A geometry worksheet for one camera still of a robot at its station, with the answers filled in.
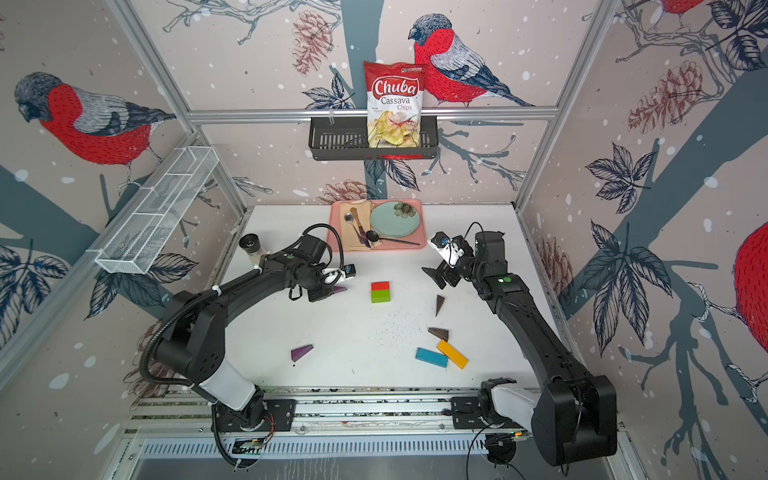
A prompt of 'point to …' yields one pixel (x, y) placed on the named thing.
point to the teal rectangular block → (431, 357)
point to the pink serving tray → (419, 236)
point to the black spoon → (373, 236)
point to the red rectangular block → (380, 286)
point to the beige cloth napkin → (355, 223)
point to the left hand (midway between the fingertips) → (334, 278)
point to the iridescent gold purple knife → (361, 230)
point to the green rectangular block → (380, 296)
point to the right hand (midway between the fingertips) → (437, 250)
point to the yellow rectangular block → (454, 355)
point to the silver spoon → (349, 217)
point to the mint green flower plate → (394, 219)
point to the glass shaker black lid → (251, 243)
